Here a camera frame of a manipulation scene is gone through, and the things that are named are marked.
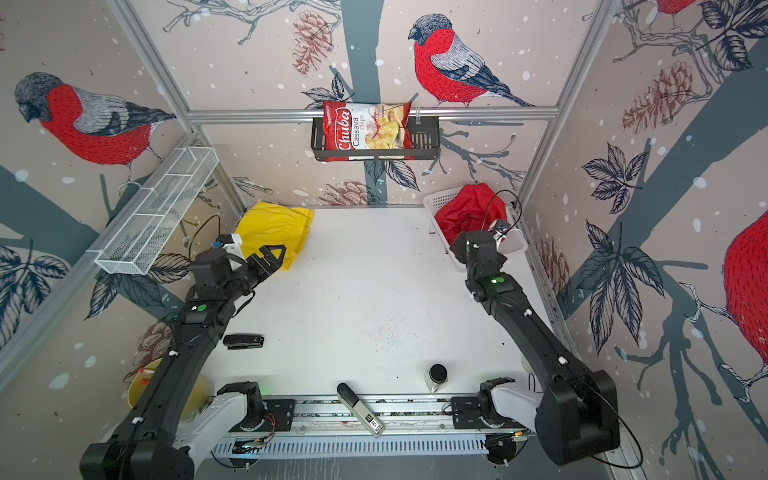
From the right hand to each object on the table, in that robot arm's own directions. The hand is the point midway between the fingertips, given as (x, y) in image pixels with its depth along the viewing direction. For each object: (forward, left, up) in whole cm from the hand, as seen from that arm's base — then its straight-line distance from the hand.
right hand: (470, 244), depth 82 cm
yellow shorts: (+20, +73, -14) cm, 77 cm away
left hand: (-9, +53, +5) cm, 54 cm away
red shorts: (+22, -4, -7) cm, 23 cm away
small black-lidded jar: (-32, +10, -12) cm, 36 cm away
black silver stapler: (-36, +32, -16) cm, 51 cm away
